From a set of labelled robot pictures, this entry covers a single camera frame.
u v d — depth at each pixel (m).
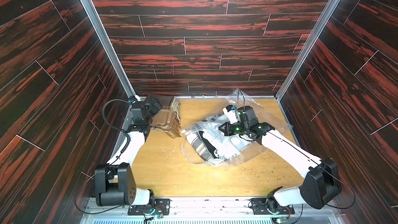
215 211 0.73
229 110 0.72
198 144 0.93
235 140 0.85
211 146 0.88
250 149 0.90
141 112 0.62
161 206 0.73
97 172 0.42
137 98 0.75
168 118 0.98
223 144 0.81
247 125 0.62
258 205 0.73
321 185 0.41
